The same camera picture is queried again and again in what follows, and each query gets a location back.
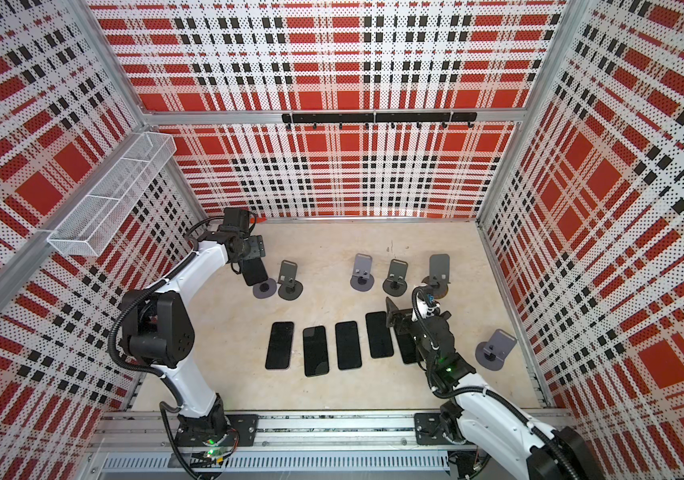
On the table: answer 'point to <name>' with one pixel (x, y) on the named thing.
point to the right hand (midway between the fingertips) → (404, 298)
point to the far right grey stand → (439, 274)
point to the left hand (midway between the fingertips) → (246, 253)
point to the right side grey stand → (491, 354)
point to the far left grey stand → (265, 289)
